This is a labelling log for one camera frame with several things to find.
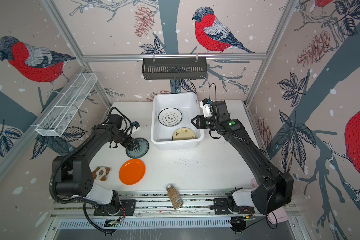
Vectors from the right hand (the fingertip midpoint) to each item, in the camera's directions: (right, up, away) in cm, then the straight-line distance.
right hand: (192, 122), depth 76 cm
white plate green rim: (-15, +3, +34) cm, 37 cm away
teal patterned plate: (-33, -20, +18) cm, 43 cm away
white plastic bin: (-13, -6, +28) cm, 32 cm away
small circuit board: (-40, -49, -5) cm, 64 cm away
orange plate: (-35, -30, +9) cm, 47 cm away
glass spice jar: (-8, -38, -5) cm, 39 cm away
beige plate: (-5, -9, +26) cm, 28 cm away
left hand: (-36, -12, +11) cm, 40 cm away
